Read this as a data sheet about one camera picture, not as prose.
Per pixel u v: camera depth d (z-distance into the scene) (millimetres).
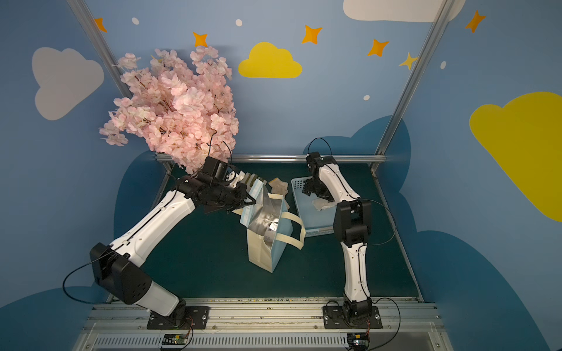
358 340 726
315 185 841
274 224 988
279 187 1113
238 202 676
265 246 651
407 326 723
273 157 1635
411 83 873
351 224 585
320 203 1040
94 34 735
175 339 718
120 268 405
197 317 749
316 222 1021
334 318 740
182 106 514
